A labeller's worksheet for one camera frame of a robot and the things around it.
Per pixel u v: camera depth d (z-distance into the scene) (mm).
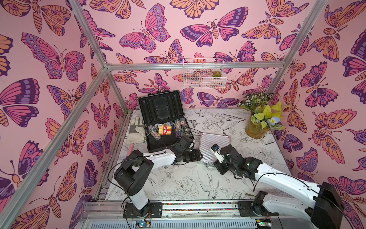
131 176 457
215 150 713
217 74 923
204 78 1059
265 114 870
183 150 717
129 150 948
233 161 594
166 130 1001
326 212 382
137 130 1061
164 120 1070
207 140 971
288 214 539
